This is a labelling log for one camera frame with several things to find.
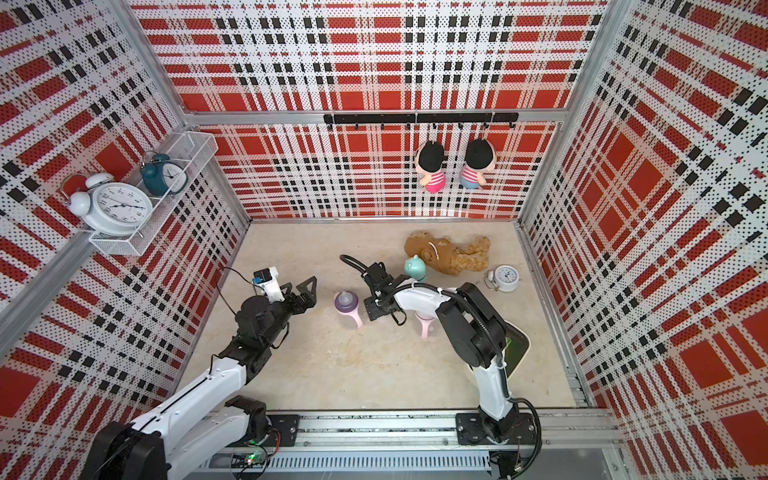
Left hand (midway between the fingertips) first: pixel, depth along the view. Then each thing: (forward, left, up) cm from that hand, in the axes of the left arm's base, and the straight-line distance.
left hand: (309, 280), depth 83 cm
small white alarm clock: (+9, -61, -13) cm, 63 cm away
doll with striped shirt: (+37, -52, +15) cm, 65 cm away
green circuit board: (-41, +10, -15) cm, 44 cm away
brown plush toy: (+15, -41, -8) cm, 44 cm away
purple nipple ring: (-5, -11, -3) cm, 12 cm away
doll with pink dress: (+37, -35, +14) cm, 53 cm away
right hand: (0, -21, -15) cm, 26 cm away
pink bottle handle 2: (-11, -33, -6) cm, 35 cm away
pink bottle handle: (-7, -13, -7) cm, 17 cm away
